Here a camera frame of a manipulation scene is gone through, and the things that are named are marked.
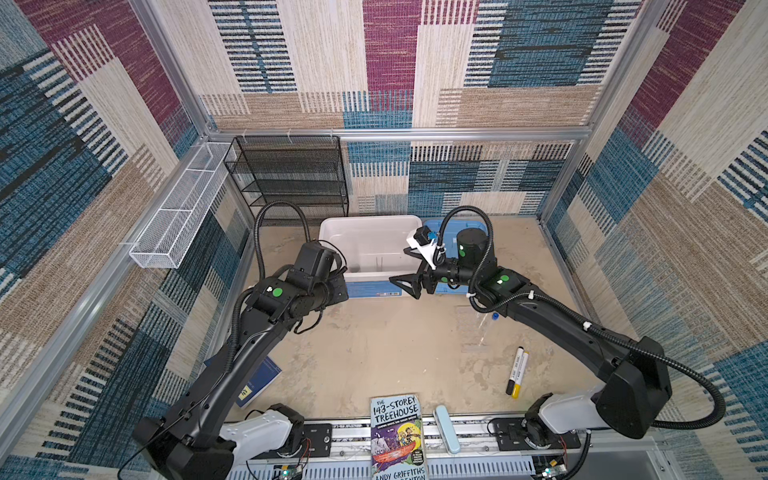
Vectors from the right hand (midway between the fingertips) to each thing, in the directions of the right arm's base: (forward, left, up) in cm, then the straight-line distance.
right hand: (401, 267), depth 73 cm
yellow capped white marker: (-20, -30, -27) cm, 46 cm away
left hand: (-2, +14, -2) cm, 14 cm away
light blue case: (-30, -10, -25) cm, 40 cm away
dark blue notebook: (-16, +38, -27) cm, 49 cm away
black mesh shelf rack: (+47, +30, -5) cm, 56 cm away
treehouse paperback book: (-33, +2, -25) cm, 41 cm away
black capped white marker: (-15, -32, -27) cm, 44 cm away
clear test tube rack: (-5, -21, -26) cm, 34 cm away
